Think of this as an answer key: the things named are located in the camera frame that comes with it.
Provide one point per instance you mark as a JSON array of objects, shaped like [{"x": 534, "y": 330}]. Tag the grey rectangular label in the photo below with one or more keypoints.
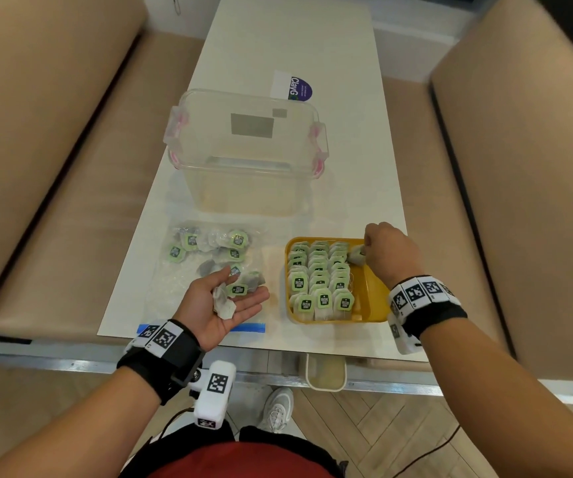
[{"x": 251, "y": 125}]

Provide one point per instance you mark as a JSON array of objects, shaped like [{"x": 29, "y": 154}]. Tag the person's left forearm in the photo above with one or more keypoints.
[{"x": 67, "y": 433}]

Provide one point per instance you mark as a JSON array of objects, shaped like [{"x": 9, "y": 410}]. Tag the tea bags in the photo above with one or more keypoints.
[
  {"x": 231, "y": 293},
  {"x": 316, "y": 288},
  {"x": 239, "y": 239}
]

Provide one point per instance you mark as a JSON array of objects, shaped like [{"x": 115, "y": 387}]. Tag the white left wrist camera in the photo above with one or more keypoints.
[{"x": 212, "y": 398}]

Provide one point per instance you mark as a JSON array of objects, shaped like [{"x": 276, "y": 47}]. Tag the white and purple sticker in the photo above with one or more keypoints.
[{"x": 292, "y": 86}]

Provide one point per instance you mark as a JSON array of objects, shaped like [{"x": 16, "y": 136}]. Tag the person's left hand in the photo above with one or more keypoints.
[{"x": 197, "y": 308}]

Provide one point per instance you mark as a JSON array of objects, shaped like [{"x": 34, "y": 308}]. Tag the clear zip bag with tea bags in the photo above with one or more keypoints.
[{"x": 162, "y": 293}]

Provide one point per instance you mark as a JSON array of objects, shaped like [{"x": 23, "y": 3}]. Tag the clear storage box pink latches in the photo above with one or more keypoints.
[{"x": 246, "y": 189}]

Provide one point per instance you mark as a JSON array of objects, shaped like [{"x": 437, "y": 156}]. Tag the person's red shirt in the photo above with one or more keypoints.
[{"x": 246, "y": 462}]

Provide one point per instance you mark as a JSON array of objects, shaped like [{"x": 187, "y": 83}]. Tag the yellow tray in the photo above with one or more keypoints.
[{"x": 373, "y": 298}]

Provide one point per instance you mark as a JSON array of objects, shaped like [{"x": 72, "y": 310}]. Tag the marker cube on right wrist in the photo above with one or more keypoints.
[{"x": 401, "y": 338}]

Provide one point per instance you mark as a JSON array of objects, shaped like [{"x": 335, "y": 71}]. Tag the person's right hand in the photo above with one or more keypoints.
[{"x": 396, "y": 253}]

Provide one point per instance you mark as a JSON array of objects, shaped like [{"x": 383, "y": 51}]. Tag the person's black trousers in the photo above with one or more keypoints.
[{"x": 187, "y": 435}]

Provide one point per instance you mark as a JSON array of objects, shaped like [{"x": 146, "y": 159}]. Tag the small white bin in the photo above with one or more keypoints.
[{"x": 326, "y": 374}]

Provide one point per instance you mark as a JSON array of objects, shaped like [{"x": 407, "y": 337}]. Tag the person's right white shoe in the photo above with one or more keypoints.
[{"x": 276, "y": 410}]

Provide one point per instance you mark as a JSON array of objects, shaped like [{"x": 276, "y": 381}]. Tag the beige bench seat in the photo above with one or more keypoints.
[
  {"x": 515, "y": 194},
  {"x": 57, "y": 169}
]

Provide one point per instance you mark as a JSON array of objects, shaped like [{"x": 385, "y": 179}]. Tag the black right wristband with markers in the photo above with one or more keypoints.
[{"x": 436, "y": 313}]

